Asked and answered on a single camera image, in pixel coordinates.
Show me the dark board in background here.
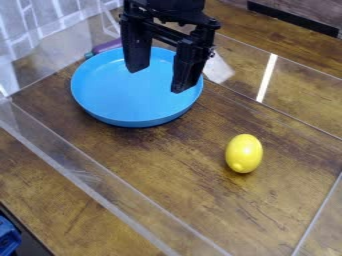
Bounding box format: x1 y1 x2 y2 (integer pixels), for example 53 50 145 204
248 0 340 38

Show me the yellow lemon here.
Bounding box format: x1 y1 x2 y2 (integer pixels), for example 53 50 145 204
225 134 264 174

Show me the clear acrylic enclosure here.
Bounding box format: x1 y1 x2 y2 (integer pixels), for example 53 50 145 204
0 0 342 256

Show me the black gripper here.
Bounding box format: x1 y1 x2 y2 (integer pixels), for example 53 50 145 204
121 0 221 94

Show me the blue object at corner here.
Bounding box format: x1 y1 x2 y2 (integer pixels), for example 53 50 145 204
0 215 22 256

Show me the purple eggplant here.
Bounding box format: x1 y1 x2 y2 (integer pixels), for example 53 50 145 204
85 38 122 59

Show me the blue round tray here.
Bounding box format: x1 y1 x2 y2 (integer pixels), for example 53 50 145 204
71 47 205 128

